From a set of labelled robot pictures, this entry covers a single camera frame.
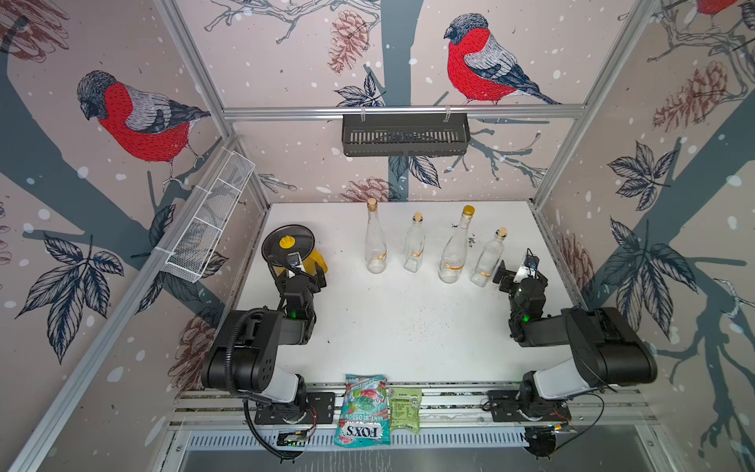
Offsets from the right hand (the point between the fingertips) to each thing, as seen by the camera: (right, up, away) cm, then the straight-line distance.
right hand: (519, 262), depth 91 cm
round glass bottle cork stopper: (-46, +3, +4) cm, 46 cm away
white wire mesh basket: (-99, +3, -8) cm, 99 cm away
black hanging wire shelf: (-35, +45, +15) cm, 59 cm away
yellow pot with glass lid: (-76, +7, +2) cm, 77 cm away
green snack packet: (-38, -35, -18) cm, 54 cm away
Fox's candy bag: (-48, -36, -21) cm, 63 cm away
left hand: (-68, 0, +1) cm, 68 cm away
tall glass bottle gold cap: (-22, 0, -1) cm, 22 cm away
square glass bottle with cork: (-10, +1, -1) cm, 10 cm away
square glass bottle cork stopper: (-33, +6, +5) cm, 34 cm away
